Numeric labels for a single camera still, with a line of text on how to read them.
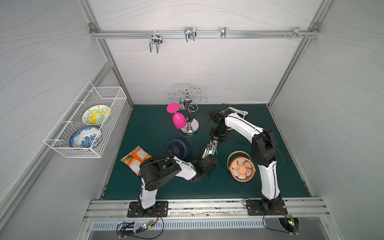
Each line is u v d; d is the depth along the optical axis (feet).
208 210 2.42
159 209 2.40
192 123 3.49
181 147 2.76
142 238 2.17
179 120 2.98
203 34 2.55
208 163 2.30
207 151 2.61
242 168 2.57
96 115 2.30
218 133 2.63
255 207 2.39
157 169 1.64
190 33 2.50
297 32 2.51
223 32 2.47
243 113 3.61
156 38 2.57
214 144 2.89
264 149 1.78
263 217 2.46
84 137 2.04
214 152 3.09
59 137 1.83
